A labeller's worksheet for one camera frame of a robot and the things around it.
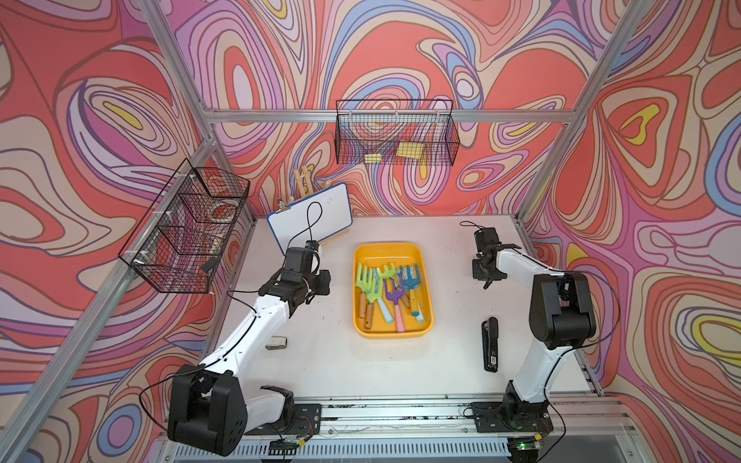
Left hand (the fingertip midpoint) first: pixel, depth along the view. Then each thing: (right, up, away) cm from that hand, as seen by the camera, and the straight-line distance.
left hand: (327, 277), depth 85 cm
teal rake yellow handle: (+27, -3, +14) cm, 31 cm away
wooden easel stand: (-8, +31, +6) cm, 33 cm away
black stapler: (+49, -17, -1) cm, 52 cm away
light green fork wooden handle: (+11, -10, +7) cm, 16 cm away
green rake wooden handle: (+25, -7, +9) cm, 27 cm away
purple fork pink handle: (+21, -8, +9) cm, 24 cm away
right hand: (+54, -2, +12) cm, 56 cm away
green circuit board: (-9, -42, -13) cm, 45 cm away
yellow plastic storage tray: (+24, +6, +22) cm, 33 cm away
